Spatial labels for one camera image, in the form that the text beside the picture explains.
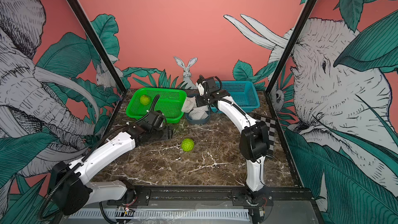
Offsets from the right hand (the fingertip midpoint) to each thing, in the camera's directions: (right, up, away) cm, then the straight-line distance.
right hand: (195, 97), depth 89 cm
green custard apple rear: (-37, -1, +18) cm, 41 cm away
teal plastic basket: (+36, +4, +28) cm, 46 cm away
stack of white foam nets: (+1, -10, +12) cm, 16 cm away
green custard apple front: (-4, -27, -3) cm, 28 cm away
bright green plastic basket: (-21, -3, +25) cm, 33 cm away
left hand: (-14, -18, -7) cm, 24 cm away
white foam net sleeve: (-4, -4, +9) cm, 10 cm away
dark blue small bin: (+1, -16, +14) cm, 21 cm away
